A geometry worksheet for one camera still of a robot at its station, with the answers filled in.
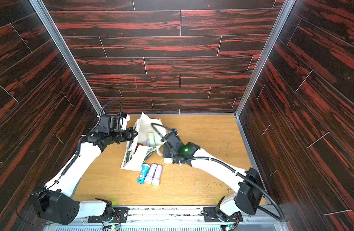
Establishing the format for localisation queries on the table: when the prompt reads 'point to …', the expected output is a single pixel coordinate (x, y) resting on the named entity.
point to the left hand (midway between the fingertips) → (139, 132)
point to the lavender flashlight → (147, 142)
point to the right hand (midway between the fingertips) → (169, 147)
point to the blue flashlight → (143, 173)
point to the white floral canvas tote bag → (150, 131)
